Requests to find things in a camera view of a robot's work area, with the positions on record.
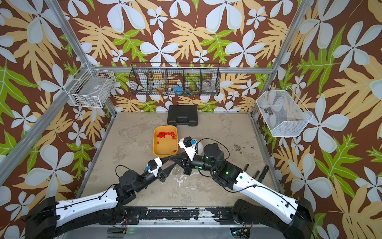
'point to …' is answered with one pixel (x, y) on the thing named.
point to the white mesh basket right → (283, 113)
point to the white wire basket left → (93, 88)
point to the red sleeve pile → (162, 134)
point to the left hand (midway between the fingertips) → (173, 157)
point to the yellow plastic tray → (165, 141)
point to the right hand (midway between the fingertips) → (171, 158)
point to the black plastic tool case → (182, 114)
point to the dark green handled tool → (263, 174)
